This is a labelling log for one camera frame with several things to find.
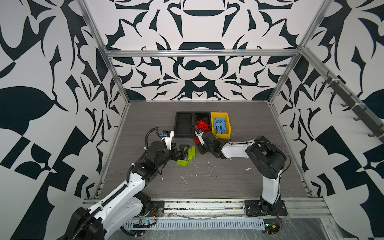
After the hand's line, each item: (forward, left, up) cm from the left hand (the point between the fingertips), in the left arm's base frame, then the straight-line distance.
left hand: (182, 142), depth 78 cm
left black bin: (+21, 0, -17) cm, 27 cm away
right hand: (+9, -10, -16) cm, 21 cm away
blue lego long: (+19, -22, -14) cm, 33 cm away
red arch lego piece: (+19, -12, -12) cm, 26 cm away
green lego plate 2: (-4, +1, -17) cm, 18 cm away
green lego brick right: (0, -5, -14) cm, 15 cm away
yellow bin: (+28, -26, -13) cm, 40 cm away
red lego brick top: (+6, -8, -8) cm, 12 cm away
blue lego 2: (+17, -26, -13) cm, 33 cm away
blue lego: (+22, -26, -12) cm, 36 cm away
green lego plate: (-6, -1, +5) cm, 8 cm away
